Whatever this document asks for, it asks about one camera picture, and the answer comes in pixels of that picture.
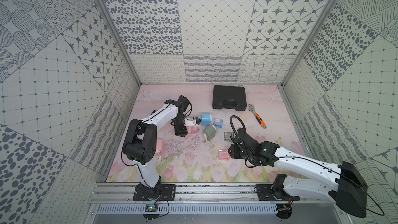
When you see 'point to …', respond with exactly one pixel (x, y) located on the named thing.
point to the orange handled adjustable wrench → (257, 116)
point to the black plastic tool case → (229, 97)
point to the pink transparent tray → (223, 154)
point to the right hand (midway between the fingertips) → (233, 152)
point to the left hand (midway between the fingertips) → (185, 128)
